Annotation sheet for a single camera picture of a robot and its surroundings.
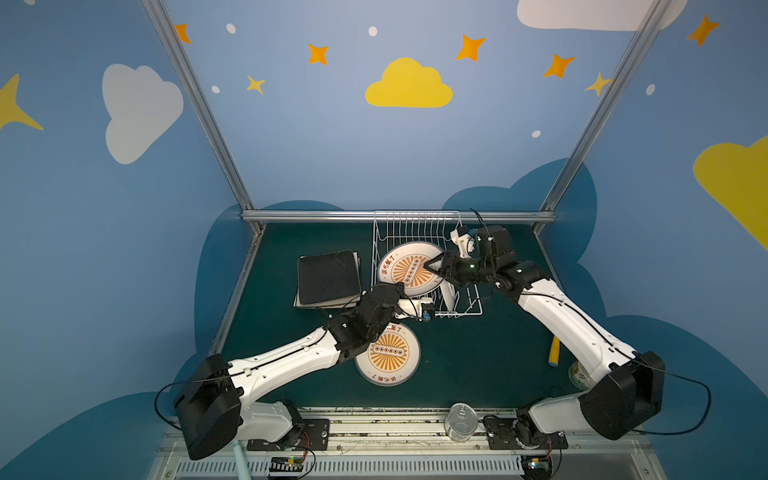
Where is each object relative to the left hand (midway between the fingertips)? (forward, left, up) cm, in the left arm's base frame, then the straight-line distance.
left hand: (395, 276), depth 77 cm
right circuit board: (-39, -36, -27) cm, 59 cm away
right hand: (+2, -9, +2) cm, 10 cm away
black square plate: (+14, +23, -20) cm, 33 cm away
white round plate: (+6, -3, -2) cm, 7 cm away
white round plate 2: (-13, 0, -23) cm, 27 cm away
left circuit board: (-39, +27, -27) cm, 54 cm away
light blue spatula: (-41, +35, -22) cm, 58 cm away
